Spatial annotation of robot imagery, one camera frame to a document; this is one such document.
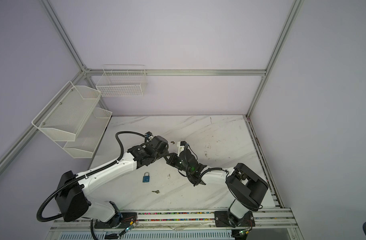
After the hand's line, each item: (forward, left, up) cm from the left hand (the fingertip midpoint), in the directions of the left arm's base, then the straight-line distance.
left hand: (164, 149), depth 82 cm
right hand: (-4, +1, -1) cm, 4 cm away
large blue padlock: (-10, +12, -15) cm, 22 cm away
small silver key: (-17, +4, -17) cm, 24 cm away
